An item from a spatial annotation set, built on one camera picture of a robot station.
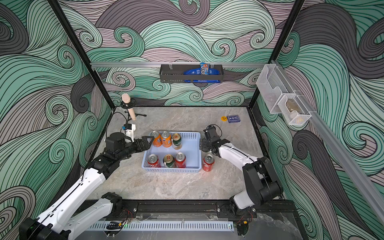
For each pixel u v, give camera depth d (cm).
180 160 80
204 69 90
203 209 74
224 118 114
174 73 95
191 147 97
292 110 65
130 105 91
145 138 67
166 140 90
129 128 68
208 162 80
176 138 90
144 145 68
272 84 78
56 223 39
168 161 80
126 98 87
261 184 43
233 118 110
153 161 80
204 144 82
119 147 58
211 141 69
